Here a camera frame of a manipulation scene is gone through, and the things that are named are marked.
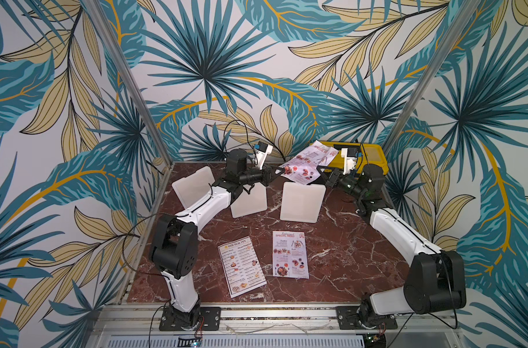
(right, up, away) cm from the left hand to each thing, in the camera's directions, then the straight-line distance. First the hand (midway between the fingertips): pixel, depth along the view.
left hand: (283, 171), depth 79 cm
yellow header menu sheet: (-16, -37, +6) cm, 41 cm away
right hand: (+13, +1, -1) cm, 13 cm away
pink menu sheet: (+3, -33, +9) cm, 35 cm away
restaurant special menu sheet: (+8, +1, -1) cm, 8 cm away
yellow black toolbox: (+45, +10, +25) cm, 52 cm away
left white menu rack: (-34, -6, +5) cm, 35 cm away
